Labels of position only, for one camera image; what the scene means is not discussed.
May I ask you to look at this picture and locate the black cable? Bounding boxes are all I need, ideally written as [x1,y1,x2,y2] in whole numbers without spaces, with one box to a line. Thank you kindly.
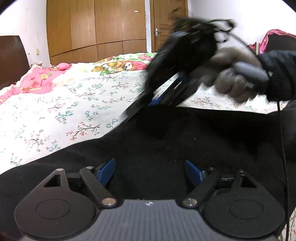
[228,20,291,241]

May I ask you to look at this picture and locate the wooden door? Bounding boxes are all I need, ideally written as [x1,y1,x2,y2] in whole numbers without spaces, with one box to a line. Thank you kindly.
[150,0,189,53]

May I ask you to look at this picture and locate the pink cloth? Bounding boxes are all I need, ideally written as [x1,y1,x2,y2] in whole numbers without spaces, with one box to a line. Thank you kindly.
[261,29,296,53]

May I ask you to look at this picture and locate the person's right hand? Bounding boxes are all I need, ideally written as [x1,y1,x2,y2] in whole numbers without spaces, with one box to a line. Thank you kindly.
[203,46,264,103]

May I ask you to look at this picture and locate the wooden wardrobe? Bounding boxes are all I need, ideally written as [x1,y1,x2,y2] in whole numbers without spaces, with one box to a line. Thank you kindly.
[46,0,148,66]

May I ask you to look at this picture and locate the dark brown wooden headboard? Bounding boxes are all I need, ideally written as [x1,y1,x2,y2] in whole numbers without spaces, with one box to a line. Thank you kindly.
[0,35,30,90]

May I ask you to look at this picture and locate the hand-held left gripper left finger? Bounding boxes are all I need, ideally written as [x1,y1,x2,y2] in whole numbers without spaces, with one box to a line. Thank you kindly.
[43,158,117,208]

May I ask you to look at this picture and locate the black pants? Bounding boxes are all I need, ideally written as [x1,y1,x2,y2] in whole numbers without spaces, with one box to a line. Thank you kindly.
[0,105,296,241]

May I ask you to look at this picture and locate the floral printed blanket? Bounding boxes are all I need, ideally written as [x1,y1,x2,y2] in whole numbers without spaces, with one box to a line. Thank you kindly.
[0,52,281,175]

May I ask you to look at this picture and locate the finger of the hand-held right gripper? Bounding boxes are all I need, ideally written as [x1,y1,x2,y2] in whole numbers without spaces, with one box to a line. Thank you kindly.
[120,72,180,122]
[147,74,200,109]

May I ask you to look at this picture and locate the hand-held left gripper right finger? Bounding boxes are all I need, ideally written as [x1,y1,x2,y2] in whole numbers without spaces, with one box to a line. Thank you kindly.
[180,159,258,208]

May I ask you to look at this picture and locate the person's right forearm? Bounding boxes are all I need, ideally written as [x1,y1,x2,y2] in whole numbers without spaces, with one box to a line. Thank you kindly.
[256,49,296,103]

